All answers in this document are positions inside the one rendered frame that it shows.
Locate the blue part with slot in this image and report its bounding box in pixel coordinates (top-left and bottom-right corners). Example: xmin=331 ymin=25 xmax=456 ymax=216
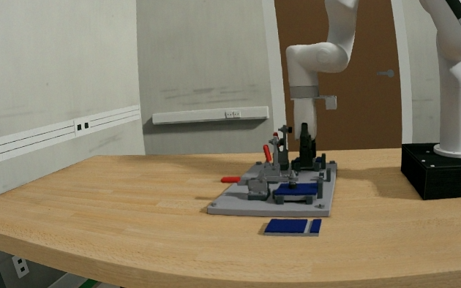
xmin=264 ymin=219 xmax=322 ymax=237

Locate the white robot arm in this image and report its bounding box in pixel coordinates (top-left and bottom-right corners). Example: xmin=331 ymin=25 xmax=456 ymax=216
xmin=286 ymin=0 xmax=461 ymax=159

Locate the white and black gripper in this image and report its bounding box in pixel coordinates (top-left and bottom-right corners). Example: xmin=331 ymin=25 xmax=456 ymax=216
xmin=291 ymin=98 xmax=317 ymax=167

